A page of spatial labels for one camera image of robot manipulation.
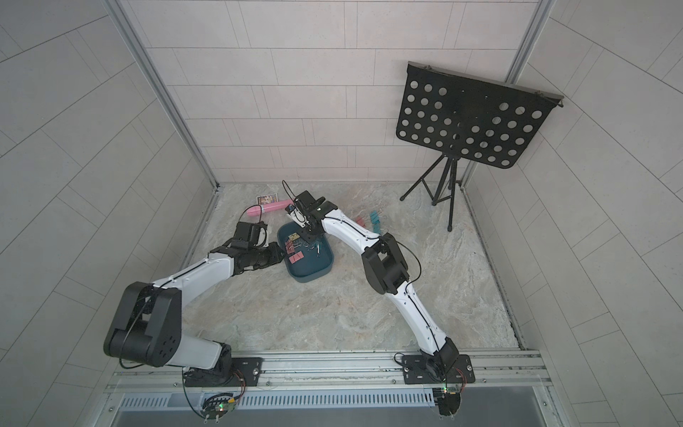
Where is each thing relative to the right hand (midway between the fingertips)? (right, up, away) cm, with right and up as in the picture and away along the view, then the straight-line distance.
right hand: (309, 231), depth 99 cm
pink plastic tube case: (-22, +7, +4) cm, 23 cm away
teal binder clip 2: (+4, -5, -5) cm, 8 cm away
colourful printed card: (-19, +12, +10) cm, 25 cm away
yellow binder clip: (-5, -2, -2) cm, 6 cm away
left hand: (-5, -6, -8) cm, 11 cm away
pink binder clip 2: (-6, -5, -5) cm, 9 cm away
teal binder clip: (+25, +5, +6) cm, 26 cm away
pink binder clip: (-3, -8, -6) cm, 11 cm away
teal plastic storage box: (+1, -10, -7) cm, 12 cm away
